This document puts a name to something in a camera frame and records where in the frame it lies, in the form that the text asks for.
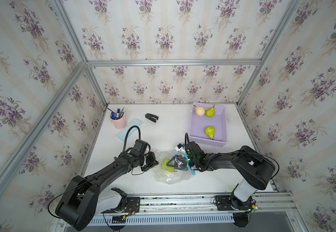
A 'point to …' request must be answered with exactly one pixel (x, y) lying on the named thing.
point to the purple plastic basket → (208, 124)
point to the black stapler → (148, 116)
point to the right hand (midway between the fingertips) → (172, 167)
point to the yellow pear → (199, 111)
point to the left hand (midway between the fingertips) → (160, 163)
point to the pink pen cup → (120, 123)
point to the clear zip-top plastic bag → (164, 173)
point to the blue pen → (118, 112)
